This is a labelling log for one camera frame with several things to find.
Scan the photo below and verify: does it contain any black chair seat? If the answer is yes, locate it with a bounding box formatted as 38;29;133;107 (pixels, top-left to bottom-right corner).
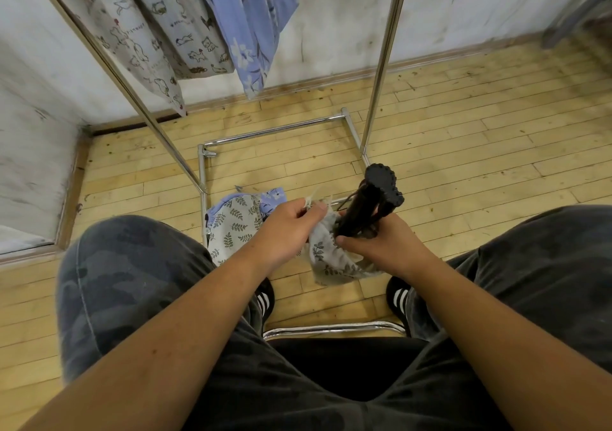
270;337;430;404

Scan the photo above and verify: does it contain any black striped shoe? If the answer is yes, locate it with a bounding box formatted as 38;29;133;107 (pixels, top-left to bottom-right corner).
385;275;413;337
252;277;276;325

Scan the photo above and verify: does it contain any black striped right shoe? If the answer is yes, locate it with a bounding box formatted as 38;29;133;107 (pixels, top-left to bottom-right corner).
385;275;413;337

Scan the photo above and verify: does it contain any blue floral bag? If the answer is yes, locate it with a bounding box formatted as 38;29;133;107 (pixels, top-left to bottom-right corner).
206;187;288;220

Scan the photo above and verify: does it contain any chrome chair frame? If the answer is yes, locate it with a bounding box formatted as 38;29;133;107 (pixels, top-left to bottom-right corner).
263;320;407;342

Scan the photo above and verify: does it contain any grey metal furniture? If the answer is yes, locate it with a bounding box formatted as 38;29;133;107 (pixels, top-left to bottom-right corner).
540;0;612;50

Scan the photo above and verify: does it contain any chrome clothes rack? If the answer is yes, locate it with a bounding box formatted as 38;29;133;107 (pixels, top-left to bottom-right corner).
24;0;413;249

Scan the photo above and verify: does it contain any person's right forearm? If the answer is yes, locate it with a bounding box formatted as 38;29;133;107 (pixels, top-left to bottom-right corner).
409;256;612;431

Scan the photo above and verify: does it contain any person's right hand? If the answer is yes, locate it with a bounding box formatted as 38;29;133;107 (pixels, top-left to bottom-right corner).
334;213;427;284

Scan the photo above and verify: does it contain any black striped left shoe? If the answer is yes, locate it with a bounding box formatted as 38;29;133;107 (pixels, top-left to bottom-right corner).
252;277;276;325

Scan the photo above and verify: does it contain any person's left forearm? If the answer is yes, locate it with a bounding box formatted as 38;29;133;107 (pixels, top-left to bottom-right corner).
21;253;270;431

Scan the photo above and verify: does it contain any black baseboard strip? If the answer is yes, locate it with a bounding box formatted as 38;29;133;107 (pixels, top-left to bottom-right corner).
91;112;184;136

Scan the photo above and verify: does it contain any person's left hand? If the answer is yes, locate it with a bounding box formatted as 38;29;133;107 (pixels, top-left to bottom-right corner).
251;198;330;277

